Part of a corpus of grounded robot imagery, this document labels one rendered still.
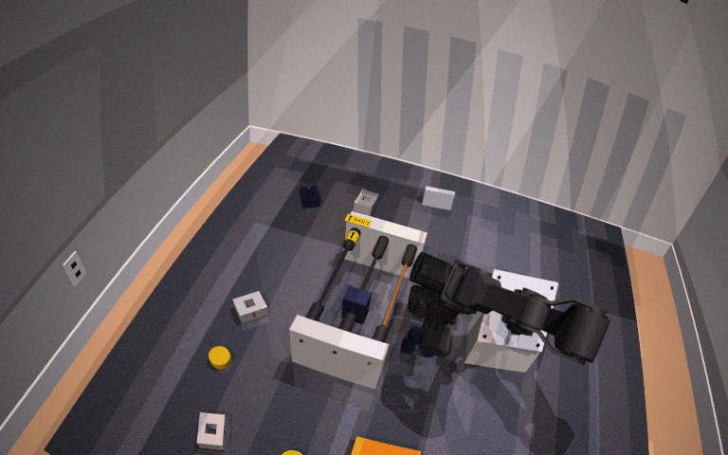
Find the orange rectangular block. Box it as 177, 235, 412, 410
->
351, 436, 421, 455

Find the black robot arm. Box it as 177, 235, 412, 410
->
408, 252, 610, 366

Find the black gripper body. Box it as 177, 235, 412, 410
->
419, 300, 464, 358

